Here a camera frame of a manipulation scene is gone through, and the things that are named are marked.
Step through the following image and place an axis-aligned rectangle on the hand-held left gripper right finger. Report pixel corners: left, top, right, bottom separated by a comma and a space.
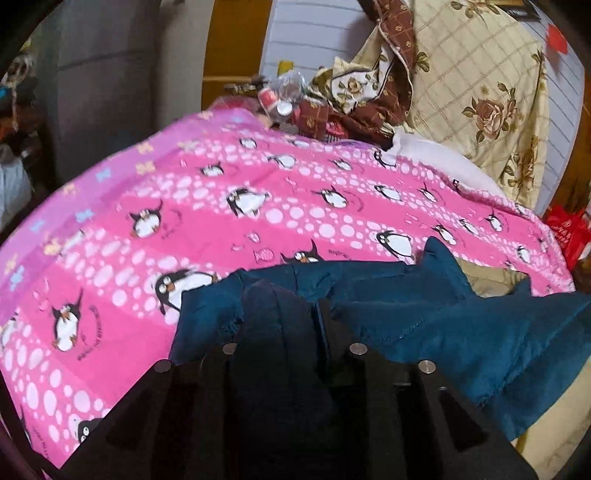
316, 298, 539, 480

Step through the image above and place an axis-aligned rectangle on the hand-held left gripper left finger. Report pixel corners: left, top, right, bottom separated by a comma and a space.
60, 344, 241, 480

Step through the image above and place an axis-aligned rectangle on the dark blue puffer jacket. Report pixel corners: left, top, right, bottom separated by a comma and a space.
168, 236, 591, 462

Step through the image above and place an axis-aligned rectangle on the beige bed sheet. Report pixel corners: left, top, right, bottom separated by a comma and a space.
459, 258, 532, 298

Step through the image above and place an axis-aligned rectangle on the white pillow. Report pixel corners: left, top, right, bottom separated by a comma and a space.
388, 131, 504, 195

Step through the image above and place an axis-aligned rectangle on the pink penguin print blanket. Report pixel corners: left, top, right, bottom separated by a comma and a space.
0, 110, 575, 480

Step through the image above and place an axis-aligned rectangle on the clear plastic bottle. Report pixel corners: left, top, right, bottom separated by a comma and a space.
265, 71, 308, 116

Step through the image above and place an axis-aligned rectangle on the red shopping bag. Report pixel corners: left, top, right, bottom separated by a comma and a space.
545, 205, 590, 271

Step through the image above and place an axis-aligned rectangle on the white plastic bag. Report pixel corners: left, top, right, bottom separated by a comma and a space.
0, 157, 31, 232

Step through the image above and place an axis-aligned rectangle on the cream floral pillow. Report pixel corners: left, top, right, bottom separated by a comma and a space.
295, 0, 552, 217

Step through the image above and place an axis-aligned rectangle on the grey refrigerator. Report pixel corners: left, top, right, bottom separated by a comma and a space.
34, 0, 213, 181

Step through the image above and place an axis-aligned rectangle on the colourful clutter pile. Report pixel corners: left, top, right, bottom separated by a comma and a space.
0, 41, 47, 153

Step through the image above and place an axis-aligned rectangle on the red paper decoration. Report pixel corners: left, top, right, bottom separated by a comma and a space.
545, 25, 571, 54

